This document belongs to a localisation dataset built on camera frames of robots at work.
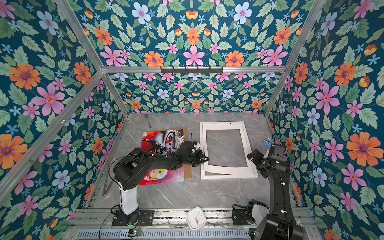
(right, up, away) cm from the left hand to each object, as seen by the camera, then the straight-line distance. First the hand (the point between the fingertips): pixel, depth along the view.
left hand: (212, 156), depth 86 cm
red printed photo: (-33, +7, +18) cm, 38 cm away
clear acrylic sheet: (+10, +3, +17) cm, 20 cm away
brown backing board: (-15, -11, +3) cm, 18 cm away
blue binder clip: (+38, +7, +15) cm, 42 cm away
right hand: (+23, -1, -5) cm, 23 cm away
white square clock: (-9, -27, -15) cm, 32 cm away
